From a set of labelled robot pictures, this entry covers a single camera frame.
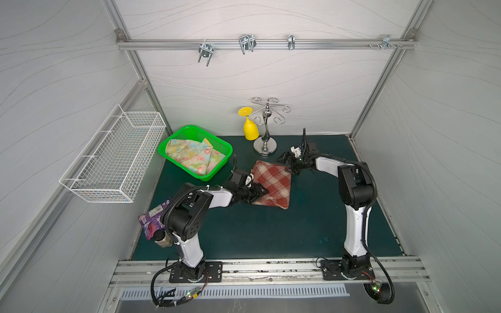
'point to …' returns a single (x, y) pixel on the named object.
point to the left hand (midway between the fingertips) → (263, 194)
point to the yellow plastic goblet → (251, 132)
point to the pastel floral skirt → (198, 157)
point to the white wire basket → (112, 164)
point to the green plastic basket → (194, 133)
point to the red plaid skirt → (278, 182)
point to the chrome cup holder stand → (265, 145)
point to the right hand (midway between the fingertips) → (280, 163)
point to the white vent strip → (234, 291)
